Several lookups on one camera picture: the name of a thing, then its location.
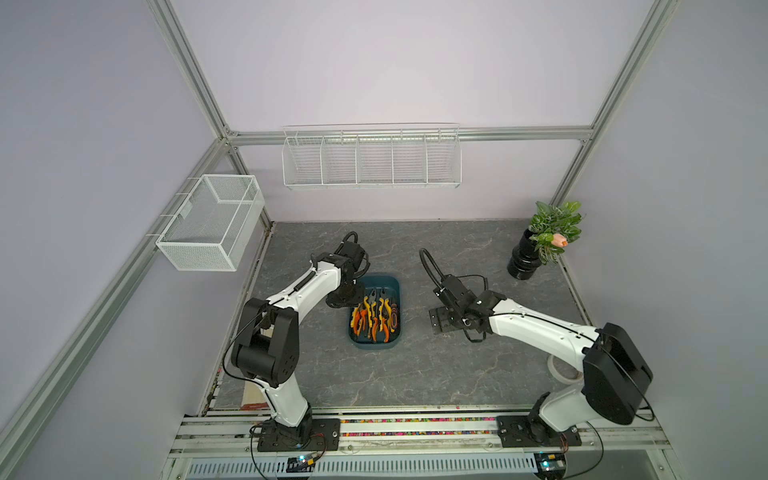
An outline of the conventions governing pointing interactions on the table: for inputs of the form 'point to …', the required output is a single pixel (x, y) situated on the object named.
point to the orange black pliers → (360, 320)
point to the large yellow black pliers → (384, 305)
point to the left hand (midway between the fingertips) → (352, 303)
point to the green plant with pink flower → (552, 227)
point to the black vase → (525, 260)
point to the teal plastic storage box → (392, 284)
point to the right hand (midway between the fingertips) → (446, 314)
